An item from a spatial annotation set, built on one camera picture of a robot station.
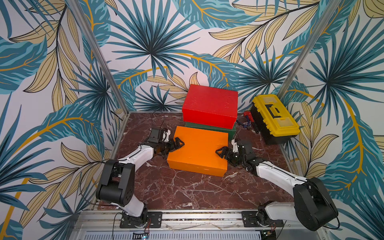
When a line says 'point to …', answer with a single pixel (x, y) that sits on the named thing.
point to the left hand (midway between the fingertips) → (179, 147)
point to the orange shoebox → (198, 153)
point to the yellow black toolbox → (276, 124)
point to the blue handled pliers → (248, 122)
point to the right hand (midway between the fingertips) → (219, 154)
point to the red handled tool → (249, 114)
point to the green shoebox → (231, 132)
